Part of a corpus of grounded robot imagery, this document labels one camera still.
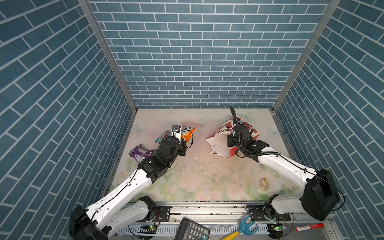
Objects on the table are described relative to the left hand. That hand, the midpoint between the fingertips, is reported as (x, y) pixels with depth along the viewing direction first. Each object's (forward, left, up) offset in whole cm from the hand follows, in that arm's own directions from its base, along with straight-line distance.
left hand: (184, 138), depth 75 cm
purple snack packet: (+2, +28, -18) cm, 33 cm away
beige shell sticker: (-16, -45, -23) cm, 53 cm away
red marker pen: (-37, -60, -21) cm, 73 cm away
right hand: (+7, -25, -6) cm, 27 cm away
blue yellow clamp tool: (-37, -28, -20) cm, 51 cm away
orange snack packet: (0, -1, +5) cm, 5 cm away
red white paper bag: (+10, -20, -20) cm, 30 cm away
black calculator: (-37, -3, -21) cm, 42 cm away
